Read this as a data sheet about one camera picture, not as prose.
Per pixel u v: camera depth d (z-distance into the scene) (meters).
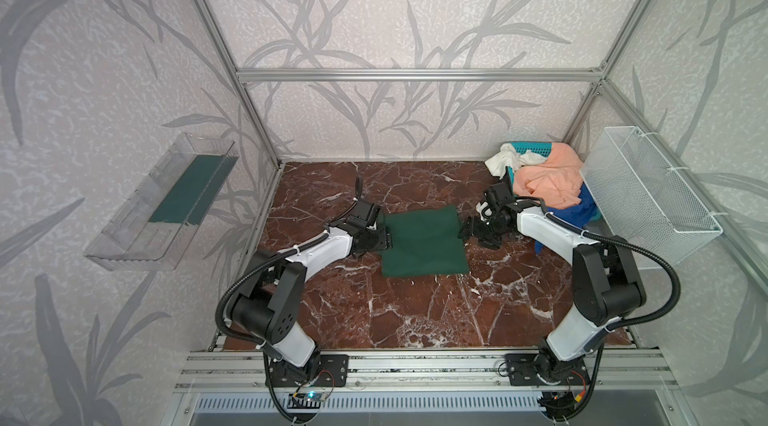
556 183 1.02
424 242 0.94
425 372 0.75
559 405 0.72
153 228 0.63
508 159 1.08
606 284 0.47
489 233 0.79
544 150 1.15
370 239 0.77
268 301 0.45
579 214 0.91
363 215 0.73
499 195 0.76
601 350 0.72
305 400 0.72
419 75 1.40
